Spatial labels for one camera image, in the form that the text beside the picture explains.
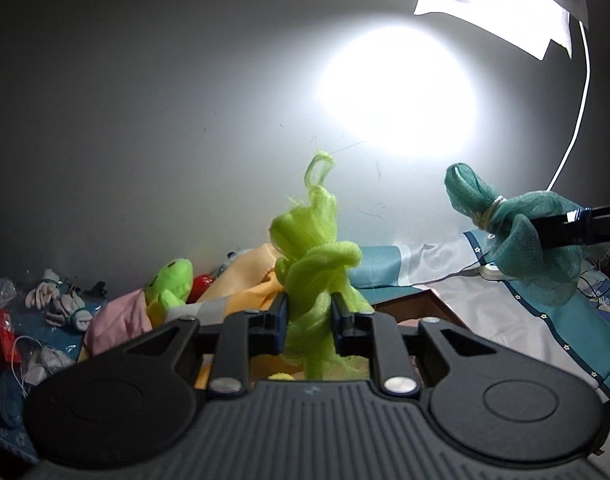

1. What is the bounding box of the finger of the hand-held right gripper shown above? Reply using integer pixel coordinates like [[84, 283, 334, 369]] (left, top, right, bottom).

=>
[[565, 201, 610, 226], [531, 215, 610, 251]]

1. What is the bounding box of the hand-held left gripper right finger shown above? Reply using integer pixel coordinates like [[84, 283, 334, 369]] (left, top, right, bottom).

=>
[[331, 291, 523, 397]]

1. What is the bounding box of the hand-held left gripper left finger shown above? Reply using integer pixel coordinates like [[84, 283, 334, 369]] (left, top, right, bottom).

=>
[[92, 291, 289, 397]]

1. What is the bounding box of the teal mesh bath sponge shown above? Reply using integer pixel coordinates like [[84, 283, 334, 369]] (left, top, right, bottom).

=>
[[445, 162, 586, 307]]

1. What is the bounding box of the lime green mesh sponge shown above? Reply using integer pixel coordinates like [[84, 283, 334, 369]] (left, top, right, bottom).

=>
[[269, 152, 375, 381]]

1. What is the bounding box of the dark brown cardboard box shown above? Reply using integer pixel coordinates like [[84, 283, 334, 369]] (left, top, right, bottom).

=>
[[195, 287, 463, 391]]

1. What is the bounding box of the orange yellow cloth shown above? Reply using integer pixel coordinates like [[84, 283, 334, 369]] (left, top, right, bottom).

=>
[[150, 242, 286, 328]]

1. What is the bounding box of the blue printed cloth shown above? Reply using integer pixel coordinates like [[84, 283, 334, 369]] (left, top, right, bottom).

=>
[[575, 255, 610, 321]]

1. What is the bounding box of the blue white plush toy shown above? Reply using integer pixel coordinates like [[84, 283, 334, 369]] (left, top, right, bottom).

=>
[[216, 250, 247, 277]]

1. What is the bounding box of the red round toy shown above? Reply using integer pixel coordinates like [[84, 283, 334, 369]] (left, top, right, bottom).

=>
[[191, 274, 217, 303]]

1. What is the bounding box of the teal grey striped blanket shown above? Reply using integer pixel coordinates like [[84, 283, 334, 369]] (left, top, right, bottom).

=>
[[352, 230, 610, 401]]

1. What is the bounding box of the green frog plush toy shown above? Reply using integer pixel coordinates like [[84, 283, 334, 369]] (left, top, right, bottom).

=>
[[144, 258, 193, 309]]

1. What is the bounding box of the pink cloth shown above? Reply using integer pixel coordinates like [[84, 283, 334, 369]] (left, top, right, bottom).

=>
[[82, 290, 153, 361]]

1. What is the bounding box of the white knitted glove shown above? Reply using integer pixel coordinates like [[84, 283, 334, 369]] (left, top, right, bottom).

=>
[[45, 292, 93, 333], [25, 269, 68, 311]]

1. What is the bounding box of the white lamp head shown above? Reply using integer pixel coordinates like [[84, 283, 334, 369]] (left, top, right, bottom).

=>
[[365, 0, 590, 61]]

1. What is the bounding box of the red packet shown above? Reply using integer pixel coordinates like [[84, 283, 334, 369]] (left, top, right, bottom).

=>
[[0, 309, 22, 363]]

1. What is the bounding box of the blue patterned cloth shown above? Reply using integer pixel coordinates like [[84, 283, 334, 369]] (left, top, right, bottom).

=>
[[0, 370, 41, 463]]

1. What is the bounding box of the white lamp cable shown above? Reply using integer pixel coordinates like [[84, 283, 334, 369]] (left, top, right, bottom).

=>
[[547, 20, 593, 191]]

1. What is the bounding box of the white earphone cable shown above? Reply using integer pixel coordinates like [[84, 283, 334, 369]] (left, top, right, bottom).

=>
[[10, 335, 76, 396]]

